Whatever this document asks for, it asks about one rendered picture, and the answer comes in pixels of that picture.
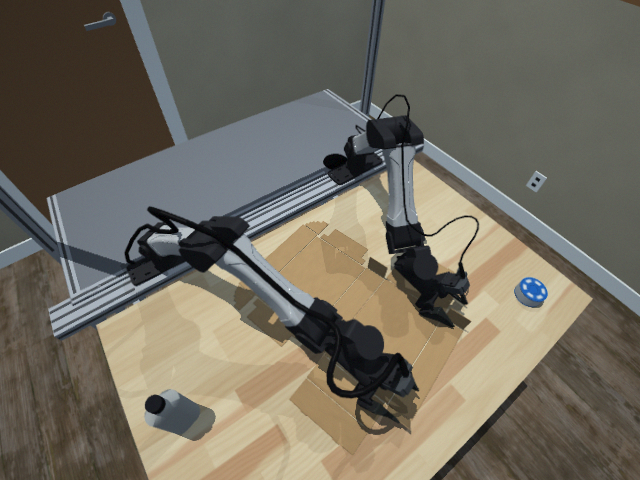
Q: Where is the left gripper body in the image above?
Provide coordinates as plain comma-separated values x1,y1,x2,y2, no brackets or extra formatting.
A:
408,272,461,314

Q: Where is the grey aluminium extrusion rail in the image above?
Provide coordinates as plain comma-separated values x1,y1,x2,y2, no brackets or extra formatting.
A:
48,152,386,341

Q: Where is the flat brown cardboard box blank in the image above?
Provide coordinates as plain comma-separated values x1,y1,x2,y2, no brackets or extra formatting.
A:
247,221,472,456

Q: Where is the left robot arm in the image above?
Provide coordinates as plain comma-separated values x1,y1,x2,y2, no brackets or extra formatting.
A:
328,115,438,281

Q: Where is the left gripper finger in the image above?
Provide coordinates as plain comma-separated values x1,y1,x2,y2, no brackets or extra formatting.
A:
421,307,455,327
448,292,468,305

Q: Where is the grey bottle with black cap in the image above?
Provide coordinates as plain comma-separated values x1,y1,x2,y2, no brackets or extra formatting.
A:
144,389,200,434

